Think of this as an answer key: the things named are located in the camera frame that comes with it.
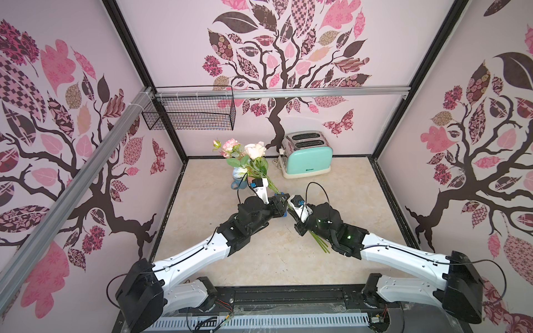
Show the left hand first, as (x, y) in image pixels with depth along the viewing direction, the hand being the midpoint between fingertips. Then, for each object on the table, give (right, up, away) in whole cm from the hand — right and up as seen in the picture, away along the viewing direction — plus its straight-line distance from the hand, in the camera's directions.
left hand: (289, 200), depth 73 cm
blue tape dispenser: (-2, -3, -9) cm, 9 cm away
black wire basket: (-44, +38, +22) cm, 63 cm away
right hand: (0, -3, +2) cm, 3 cm away
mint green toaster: (+11, +20, +28) cm, 36 cm away
